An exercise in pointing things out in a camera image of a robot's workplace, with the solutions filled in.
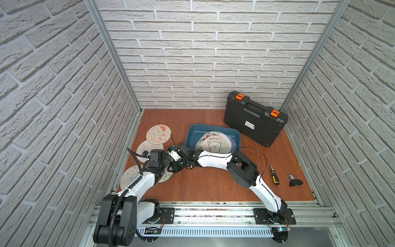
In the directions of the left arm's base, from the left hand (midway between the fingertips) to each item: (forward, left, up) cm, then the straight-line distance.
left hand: (167, 156), depth 90 cm
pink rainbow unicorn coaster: (+10, +16, -5) cm, 19 cm away
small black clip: (-14, -74, -2) cm, 75 cm away
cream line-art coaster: (-10, 0, -3) cm, 10 cm away
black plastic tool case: (+16, -51, +18) cm, 56 cm away
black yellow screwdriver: (-13, -63, -1) cm, 64 cm away
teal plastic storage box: (+19, -16, 0) cm, 25 cm away
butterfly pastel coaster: (-10, +22, -4) cm, 24 cm away
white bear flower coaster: (+9, -31, 0) cm, 32 cm away
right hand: (-6, -3, -3) cm, 7 cm away
